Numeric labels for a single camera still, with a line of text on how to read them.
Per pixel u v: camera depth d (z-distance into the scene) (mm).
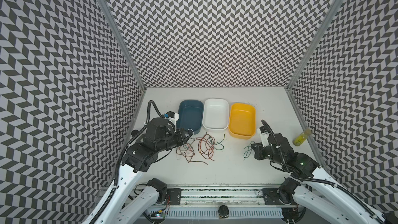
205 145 890
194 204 720
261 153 662
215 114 999
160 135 488
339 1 723
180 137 571
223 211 625
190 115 990
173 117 622
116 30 879
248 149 724
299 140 849
